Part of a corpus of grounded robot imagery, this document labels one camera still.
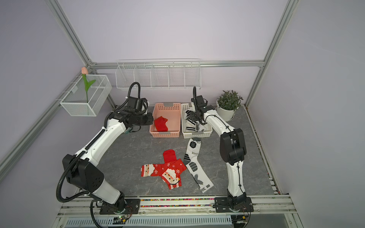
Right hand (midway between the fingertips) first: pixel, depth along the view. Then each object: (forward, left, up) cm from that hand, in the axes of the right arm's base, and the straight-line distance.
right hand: (195, 114), depth 98 cm
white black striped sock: (-2, +3, -12) cm, 12 cm away
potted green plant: (+6, -22, +3) cm, 24 cm away
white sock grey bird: (-38, -2, -12) cm, 40 cm away
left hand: (-13, +26, +10) cm, 30 cm away
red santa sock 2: (-38, +15, -12) cm, 43 cm away
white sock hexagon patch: (+2, +6, -2) cm, 6 cm away
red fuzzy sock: (0, +26, -10) cm, 28 cm away
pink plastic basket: (+10, +18, -11) cm, 23 cm away
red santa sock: (-34, +26, -13) cm, 45 cm away
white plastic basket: (-5, -6, -13) cm, 15 cm away
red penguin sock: (-25, +17, -13) cm, 33 cm away
